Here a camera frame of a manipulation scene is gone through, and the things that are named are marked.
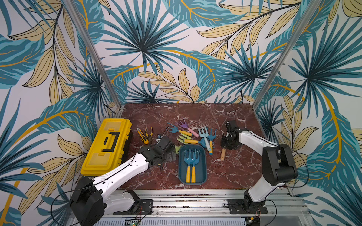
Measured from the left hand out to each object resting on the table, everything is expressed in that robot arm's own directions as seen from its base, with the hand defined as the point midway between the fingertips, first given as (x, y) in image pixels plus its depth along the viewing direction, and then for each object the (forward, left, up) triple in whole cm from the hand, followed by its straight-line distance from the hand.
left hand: (167, 157), depth 80 cm
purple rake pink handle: (+30, -10, -9) cm, 33 cm away
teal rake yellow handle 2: (+1, -17, -9) cm, 19 cm away
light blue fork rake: (+21, -24, -8) cm, 33 cm away
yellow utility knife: (+18, +19, -8) cm, 28 cm away
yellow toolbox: (+2, +31, +6) cm, 32 cm away
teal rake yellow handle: (-7, -12, -8) cm, 16 cm away
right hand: (+13, -36, -7) cm, 39 cm away
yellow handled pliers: (+17, +14, -9) cm, 24 cm away
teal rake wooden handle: (+5, -34, -6) cm, 35 cm away
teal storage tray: (0, -21, -10) cm, 23 cm away
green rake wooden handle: (+11, -5, -10) cm, 16 cm away
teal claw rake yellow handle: (+7, -28, -8) cm, 29 cm away
